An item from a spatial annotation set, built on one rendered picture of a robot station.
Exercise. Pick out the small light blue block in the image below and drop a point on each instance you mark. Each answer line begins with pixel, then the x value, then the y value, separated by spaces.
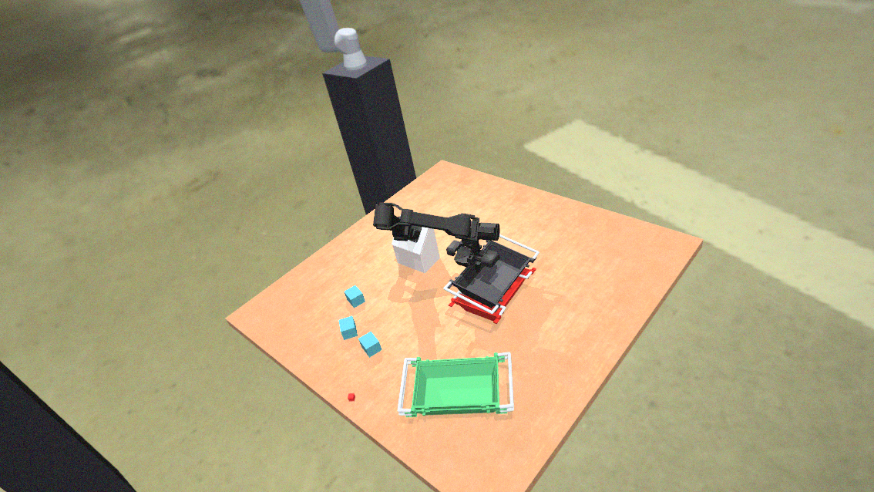
pixel 370 344
pixel 354 296
pixel 348 328

